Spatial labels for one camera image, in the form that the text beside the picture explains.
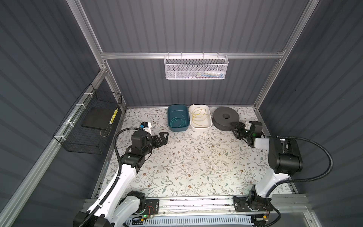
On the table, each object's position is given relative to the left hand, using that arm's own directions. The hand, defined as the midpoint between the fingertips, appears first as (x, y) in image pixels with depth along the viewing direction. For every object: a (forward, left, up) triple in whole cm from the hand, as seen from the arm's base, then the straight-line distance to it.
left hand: (162, 135), depth 78 cm
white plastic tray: (+26, -27, -16) cm, 40 cm away
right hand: (+12, -47, -11) cm, 50 cm away
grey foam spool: (+24, -44, -15) cm, 53 cm away
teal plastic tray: (+27, -9, -16) cm, 32 cm away
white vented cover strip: (-39, -29, -21) cm, 53 cm away
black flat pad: (+8, +33, +8) cm, 35 cm away
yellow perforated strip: (+10, +27, +6) cm, 29 cm away
